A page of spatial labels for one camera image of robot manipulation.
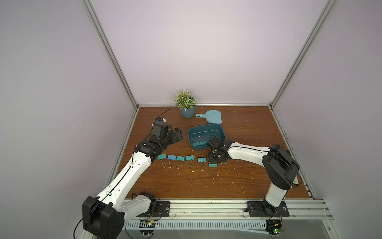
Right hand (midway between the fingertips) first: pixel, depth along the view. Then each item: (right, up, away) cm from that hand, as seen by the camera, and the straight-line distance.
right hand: (212, 156), depth 90 cm
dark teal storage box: (-8, +13, +13) cm, 20 cm away
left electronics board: (-34, -30, -19) cm, 50 cm away
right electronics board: (+27, -27, -22) cm, 44 cm away
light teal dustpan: (+3, +25, +23) cm, 34 cm away
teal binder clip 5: (0, -4, -4) cm, 6 cm away
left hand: (-20, +16, -11) cm, 28 cm away
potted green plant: (-17, +35, +10) cm, 40 cm away
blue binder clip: (-26, -1, +1) cm, 26 cm away
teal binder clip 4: (-6, -2, -2) cm, 7 cm away
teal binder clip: (-31, 0, 0) cm, 31 cm away
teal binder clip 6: (-11, +7, +6) cm, 14 cm away
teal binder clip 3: (-14, -1, 0) cm, 14 cm away
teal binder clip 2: (-20, -2, 0) cm, 20 cm away
